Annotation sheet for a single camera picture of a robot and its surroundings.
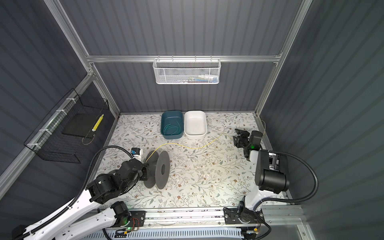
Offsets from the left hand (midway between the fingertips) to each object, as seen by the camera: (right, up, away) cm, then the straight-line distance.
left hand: (149, 165), depth 73 cm
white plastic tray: (+23, +20, +39) cm, 49 cm away
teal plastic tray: (+4, +27, +40) cm, 49 cm away
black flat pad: (-35, +20, +1) cm, 40 cm away
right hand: (+48, +16, +20) cm, 55 cm away
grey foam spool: (+6, -1, -4) cm, 7 cm away
